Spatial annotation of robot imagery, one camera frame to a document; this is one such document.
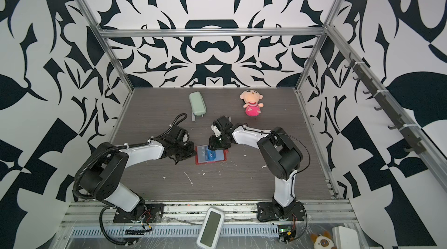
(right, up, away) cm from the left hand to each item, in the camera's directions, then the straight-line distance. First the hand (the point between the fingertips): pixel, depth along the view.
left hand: (198, 149), depth 91 cm
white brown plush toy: (+50, -28, -25) cm, 63 cm away
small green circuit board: (+38, -28, -18) cm, 50 cm away
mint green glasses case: (-3, +23, +18) cm, 30 cm away
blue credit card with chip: (+6, -3, -1) cm, 7 cm away
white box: (+58, -27, -25) cm, 69 cm away
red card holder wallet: (+3, -2, 0) cm, 4 cm away
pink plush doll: (+30, +27, +17) cm, 44 cm away
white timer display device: (+8, -25, -25) cm, 36 cm away
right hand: (+7, +2, +1) cm, 7 cm away
